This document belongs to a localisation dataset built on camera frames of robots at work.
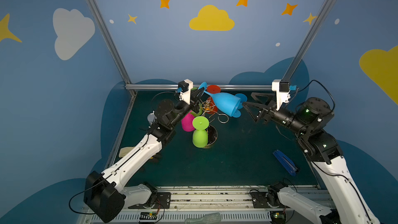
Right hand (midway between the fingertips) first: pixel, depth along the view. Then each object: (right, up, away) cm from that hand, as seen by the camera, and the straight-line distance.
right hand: (250, 97), depth 54 cm
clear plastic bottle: (-13, -54, +15) cm, 58 cm away
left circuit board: (-43, -57, +19) cm, 74 cm away
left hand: (-18, +5, +10) cm, 21 cm away
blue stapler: (+30, -34, +31) cm, 55 cm away
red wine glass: (-11, +6, +28) cm, 31 cm away
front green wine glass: (-18, -17, +18) cm, 31 cm away
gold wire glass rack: (-14, -4, +22) cm, 27 cm away
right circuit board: (+20, -57, +20) cm, 63 cm away
